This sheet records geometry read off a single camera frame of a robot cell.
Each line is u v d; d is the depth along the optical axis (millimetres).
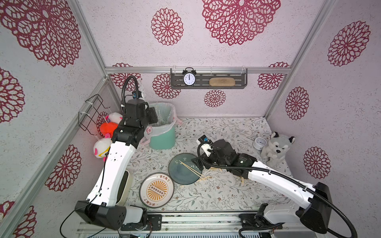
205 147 640
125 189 783
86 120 765
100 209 372
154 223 744
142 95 600
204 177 893
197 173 880
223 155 562
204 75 963
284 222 583
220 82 898
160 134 829
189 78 897
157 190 838
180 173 904
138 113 505
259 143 1012
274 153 856
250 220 741
